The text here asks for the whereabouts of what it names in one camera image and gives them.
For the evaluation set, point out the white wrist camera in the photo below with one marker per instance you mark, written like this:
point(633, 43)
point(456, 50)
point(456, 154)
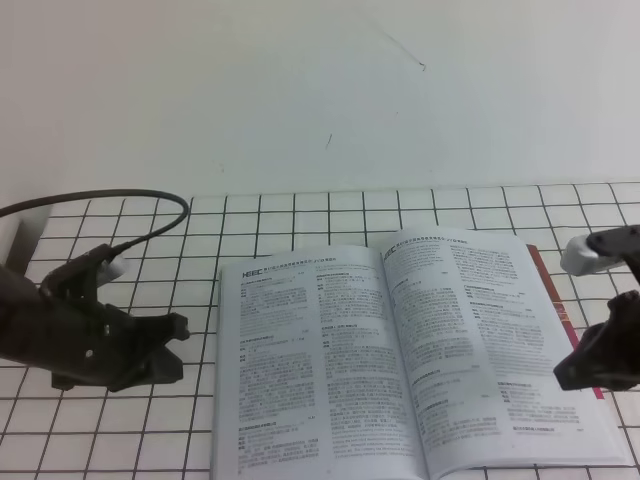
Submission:
point(578, 259)
point(109, 271)

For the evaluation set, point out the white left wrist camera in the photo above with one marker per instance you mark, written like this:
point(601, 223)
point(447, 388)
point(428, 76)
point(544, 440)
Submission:
point(109, 271)

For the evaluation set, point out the white catalogue book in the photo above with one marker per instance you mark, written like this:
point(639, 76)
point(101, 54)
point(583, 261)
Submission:
point(429, 354)

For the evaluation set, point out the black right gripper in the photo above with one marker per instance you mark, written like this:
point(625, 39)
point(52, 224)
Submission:
point(607, 356)

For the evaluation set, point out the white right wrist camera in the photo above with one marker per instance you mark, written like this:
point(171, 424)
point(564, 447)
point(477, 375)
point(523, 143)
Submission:
point(578, 259)

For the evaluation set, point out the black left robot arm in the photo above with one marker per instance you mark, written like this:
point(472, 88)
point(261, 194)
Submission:
point(60, 326)

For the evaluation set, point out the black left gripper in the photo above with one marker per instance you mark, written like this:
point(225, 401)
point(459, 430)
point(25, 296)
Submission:
point(60, 326)

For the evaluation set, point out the white grid tablecloth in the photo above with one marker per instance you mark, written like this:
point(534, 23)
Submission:
point(164, 432)

